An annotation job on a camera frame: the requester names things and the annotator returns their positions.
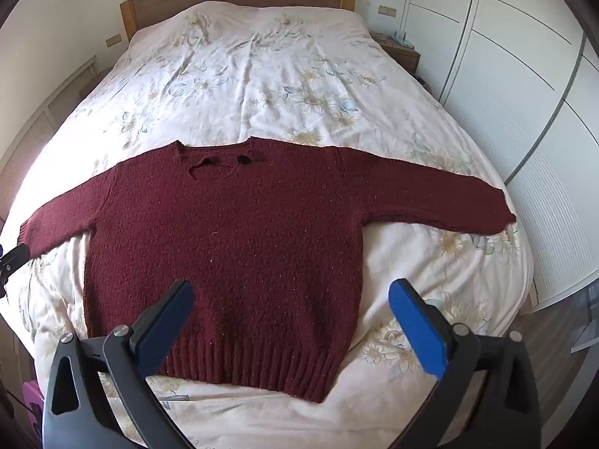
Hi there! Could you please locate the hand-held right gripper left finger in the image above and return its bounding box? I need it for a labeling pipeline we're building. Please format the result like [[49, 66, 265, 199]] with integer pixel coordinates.
[[41, 279, 195, 449]]

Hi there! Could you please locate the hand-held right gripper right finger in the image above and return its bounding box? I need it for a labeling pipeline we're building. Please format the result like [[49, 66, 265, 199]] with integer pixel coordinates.
[[388, 278, 542, 449]]

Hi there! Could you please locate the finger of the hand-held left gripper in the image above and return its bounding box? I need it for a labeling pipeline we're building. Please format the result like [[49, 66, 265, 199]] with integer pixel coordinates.
[[0, 243, 31, 297]]

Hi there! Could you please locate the dark red knitted sweater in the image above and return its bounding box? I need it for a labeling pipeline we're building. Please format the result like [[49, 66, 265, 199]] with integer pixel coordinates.
[[19, 137, 517, 404]]

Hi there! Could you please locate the radiator cover cabinet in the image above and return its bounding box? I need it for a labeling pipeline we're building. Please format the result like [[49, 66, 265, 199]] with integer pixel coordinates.
[[0, 55, 98, 225]]

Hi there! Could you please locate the purple plastic item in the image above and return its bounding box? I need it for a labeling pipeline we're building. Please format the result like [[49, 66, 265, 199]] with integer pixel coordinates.
[[19, 379, 46, 426]]

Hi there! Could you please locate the white wardrobe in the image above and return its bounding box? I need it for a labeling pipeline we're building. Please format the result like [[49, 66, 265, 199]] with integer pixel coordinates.
[[402, 0, 599, 312]]

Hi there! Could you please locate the floral white bed cover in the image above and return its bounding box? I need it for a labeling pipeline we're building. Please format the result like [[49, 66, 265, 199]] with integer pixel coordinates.
[[14, 1, 535, 449]]

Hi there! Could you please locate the wooden nightstand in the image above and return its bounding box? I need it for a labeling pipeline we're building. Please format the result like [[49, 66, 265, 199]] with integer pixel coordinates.
[[372, 30, 420, 74]]

